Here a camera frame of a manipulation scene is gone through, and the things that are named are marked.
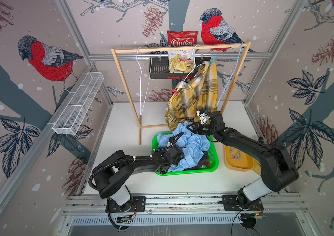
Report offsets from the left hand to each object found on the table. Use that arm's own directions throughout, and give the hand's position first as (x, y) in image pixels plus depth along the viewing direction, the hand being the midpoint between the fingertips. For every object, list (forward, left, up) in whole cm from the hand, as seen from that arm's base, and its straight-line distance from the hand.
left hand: (174, 152), depth 90 cm
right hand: (+11, -8, +13) cm, 19 cm away
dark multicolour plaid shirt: (-7, -17, +3) cm, 19 cm away
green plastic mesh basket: (-6, -22, +6) cm, 24 cm away
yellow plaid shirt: (+27, -14, +25) cm, 39 cm away
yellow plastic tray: (-4, -38, -2) cm, 39 cm away
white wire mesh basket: (+2, +52, +28) cm, 59 cm away
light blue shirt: (+1, -10, +10) cm, 14 cm away
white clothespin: (-2, -37, -2) cm, 37 cm away
